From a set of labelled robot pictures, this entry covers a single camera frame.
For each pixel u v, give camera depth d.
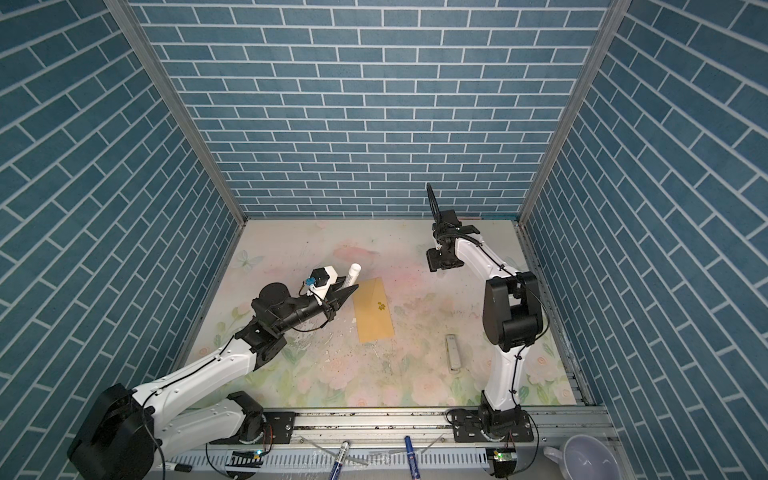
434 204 0.79
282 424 0.74
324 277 0.62
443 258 0.82
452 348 0.84
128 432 0.39
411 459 0.69
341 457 0.69
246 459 0.72
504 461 0.73
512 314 0.52
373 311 0.95
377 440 0.74
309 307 0.65
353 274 0.68
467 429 0.74
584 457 0.71
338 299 0.67
